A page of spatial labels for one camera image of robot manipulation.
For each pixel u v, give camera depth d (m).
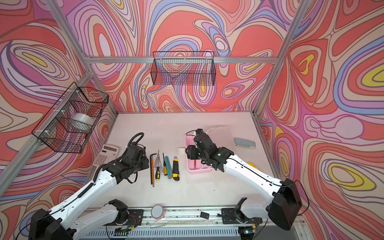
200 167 0.84
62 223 0.40
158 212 0.72
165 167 0.89
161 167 0.89
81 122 0.70
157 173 0.87
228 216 0.73
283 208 0.38
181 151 0.91
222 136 0.92
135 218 0.72
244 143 0.99
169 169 0.88
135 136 0.63
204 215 0.75
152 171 0.88
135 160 0.62
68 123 0.69
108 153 0.94
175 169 0.89
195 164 0.91
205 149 0.57
